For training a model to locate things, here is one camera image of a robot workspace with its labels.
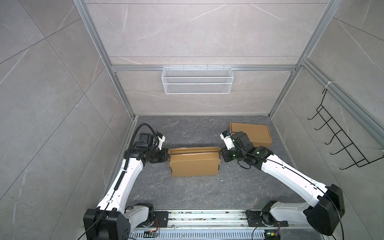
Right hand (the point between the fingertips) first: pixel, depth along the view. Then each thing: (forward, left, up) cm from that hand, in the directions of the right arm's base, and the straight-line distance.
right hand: (220, 150), depth 80 cm
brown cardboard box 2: (-5, +14, -3) cm, 15 cm away
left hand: (-1, +28, 0) cm, 28 cm away
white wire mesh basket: (+48, +11, +13) cm, 51 cm away
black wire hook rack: (-9, -52, +14) cm, 55 cm away
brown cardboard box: (+26, -36, -22) cm, 49 cm away
